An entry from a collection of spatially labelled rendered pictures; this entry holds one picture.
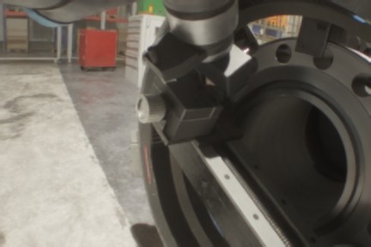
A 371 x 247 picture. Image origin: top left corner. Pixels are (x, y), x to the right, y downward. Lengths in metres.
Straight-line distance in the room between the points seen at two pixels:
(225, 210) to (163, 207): 0.25
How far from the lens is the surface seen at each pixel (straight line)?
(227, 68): 0.35
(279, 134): 0.70
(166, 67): 0.32
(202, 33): 0.31
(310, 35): 0.45
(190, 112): 0.37
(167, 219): 0.62
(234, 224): 0.41
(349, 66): 0.43
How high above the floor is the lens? 0.79
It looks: 18 degrees down
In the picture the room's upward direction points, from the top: 7 degrees clockwise
